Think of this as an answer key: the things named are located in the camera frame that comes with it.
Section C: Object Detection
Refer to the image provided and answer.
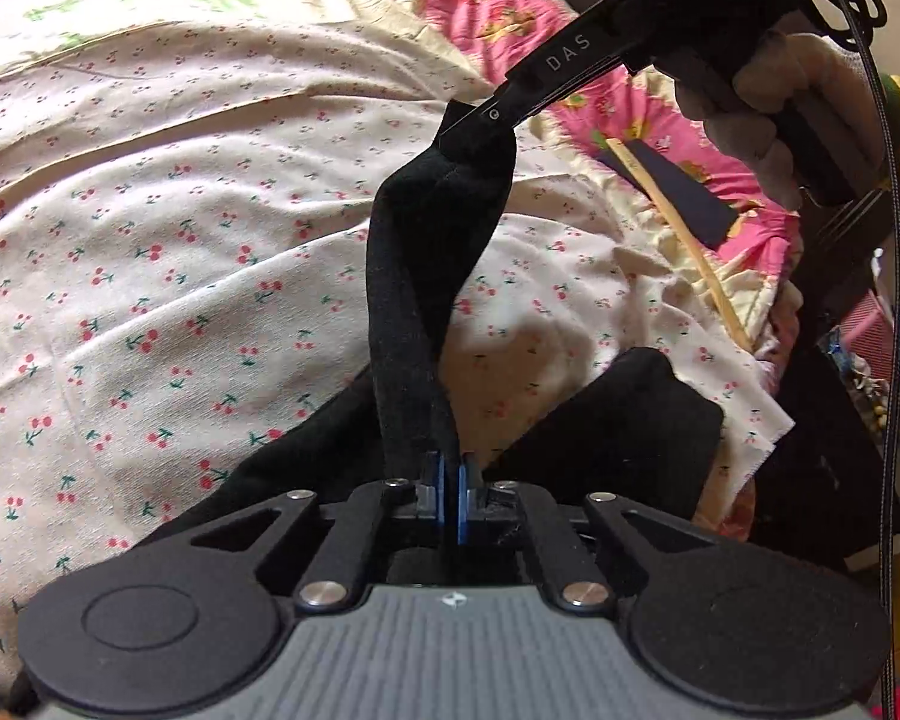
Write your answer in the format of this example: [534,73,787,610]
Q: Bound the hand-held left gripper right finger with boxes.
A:
[456,452,722,612]

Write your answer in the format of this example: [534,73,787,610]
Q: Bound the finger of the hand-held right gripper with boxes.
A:
[431,94,520,156]

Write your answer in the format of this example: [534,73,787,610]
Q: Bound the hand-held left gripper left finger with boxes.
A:
[187,452,451,612]

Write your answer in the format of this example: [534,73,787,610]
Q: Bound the black pants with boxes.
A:
[150,97,725,587]

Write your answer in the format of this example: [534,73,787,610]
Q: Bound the person's right hand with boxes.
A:
[673,31,882,203]

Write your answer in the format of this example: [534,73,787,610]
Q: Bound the pink floral bed sheet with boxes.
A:
[15,0,805,362]

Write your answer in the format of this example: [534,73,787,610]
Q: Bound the wooden stick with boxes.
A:
[606,137,756,355]

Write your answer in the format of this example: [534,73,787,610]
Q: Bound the cherry print bed sheet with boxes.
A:
[0,0,797,700]

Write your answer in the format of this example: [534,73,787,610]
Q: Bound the dark nightstand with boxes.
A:
[750,195,900,576]

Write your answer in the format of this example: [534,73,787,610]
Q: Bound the black braided cable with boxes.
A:
[791,0,900,720]

